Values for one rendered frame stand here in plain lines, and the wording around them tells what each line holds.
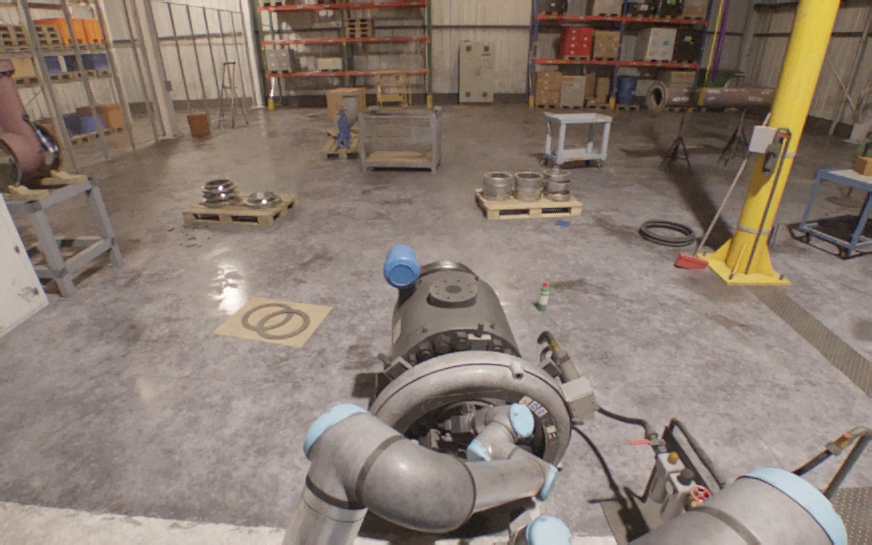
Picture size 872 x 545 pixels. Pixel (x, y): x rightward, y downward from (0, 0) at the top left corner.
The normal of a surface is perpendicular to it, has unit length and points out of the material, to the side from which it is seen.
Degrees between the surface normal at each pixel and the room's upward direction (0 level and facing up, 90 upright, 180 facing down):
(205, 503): 0
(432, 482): 42
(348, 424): 8
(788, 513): 8
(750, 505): 15
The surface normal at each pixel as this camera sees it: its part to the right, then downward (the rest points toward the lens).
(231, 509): 0.00, -0.89
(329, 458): -0.51, -0.25
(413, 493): 0.22, -0.22
